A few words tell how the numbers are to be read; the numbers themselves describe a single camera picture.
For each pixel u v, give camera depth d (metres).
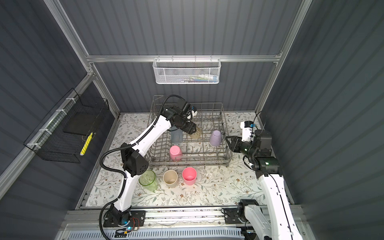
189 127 0.77
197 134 0.92
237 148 0.62
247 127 0.62
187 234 0.77
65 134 0.72
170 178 0.85
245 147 0.60
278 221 0.39
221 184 0.85
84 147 0.68
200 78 0.92
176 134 0.94
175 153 0.83
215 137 0.90
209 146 1.01
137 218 0.72
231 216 0.74
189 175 0.87
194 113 0.80
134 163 0.54
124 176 0.59
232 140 0.72
